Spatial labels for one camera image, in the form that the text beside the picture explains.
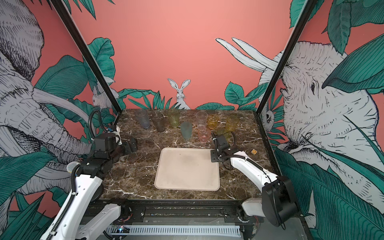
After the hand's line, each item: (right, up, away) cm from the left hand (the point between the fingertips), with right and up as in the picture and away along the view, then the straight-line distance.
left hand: (128, 139), depth 74 cm
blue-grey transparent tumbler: (-6, +14, +36) cm, 39 cm away
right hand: (+45, -9, +12) cm, 48 cm away
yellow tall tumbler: (+62, +8, +42) cm, 76 cm away
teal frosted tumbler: (+27, +4, +35) cm, 44 cm away
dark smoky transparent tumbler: (+9, +10, +26) cm, 29 cm away
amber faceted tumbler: (+47, +11, +39) cm, 62 cm away
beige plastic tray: (+29, -20, +16) cm, 39 cm away
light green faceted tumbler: (+18, +15, +34) cm, 41 cm away
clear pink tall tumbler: (+39, +14, +40) cm, 58 cm away
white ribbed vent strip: (+42, -43, -4) cm, 61 cm away
